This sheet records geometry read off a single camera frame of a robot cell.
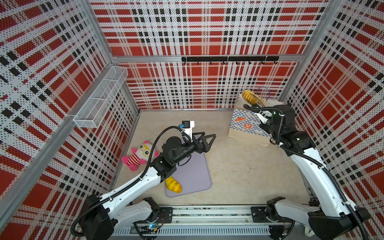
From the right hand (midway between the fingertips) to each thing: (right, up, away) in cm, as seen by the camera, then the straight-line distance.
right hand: (273, 113), depth 68 cm
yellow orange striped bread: (-49, -39, +12) cm, 64 cm away
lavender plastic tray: (-38, -36, +18) cm, 56 cm away
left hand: (-29, -11, -1) cm, 31 cm away
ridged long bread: (-5, +9, +14) cm, 17 cm away
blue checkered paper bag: (-6, -5, +22) cm, 24 cm away
